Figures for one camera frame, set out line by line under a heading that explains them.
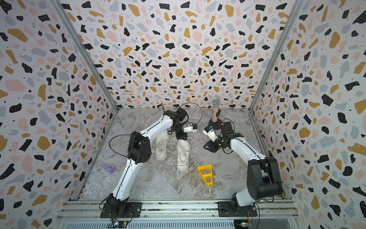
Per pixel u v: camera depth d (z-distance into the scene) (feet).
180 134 2.92
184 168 2.80
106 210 2.42
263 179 1.45
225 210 2.41
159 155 2.91
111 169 2.80
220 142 2.50
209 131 2.61
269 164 1.49
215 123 3.60
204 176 2.81
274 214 2.42
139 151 2.03
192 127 2.92
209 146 2.57
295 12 2.36
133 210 2.41
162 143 3.05
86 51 2.83
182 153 2.90
